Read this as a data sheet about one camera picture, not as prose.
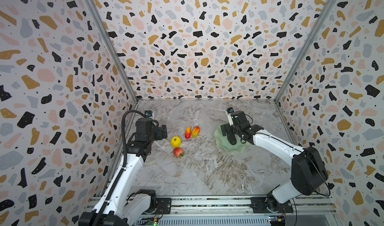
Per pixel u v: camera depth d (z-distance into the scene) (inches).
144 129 22.3
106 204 15.3
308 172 17.4
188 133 39.1
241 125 26.7
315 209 29.7
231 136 38.8
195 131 39.1
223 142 38.0
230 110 31.2
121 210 16.6
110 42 34.3
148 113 26.5
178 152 34.6
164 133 28.7
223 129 32.1
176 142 36.2
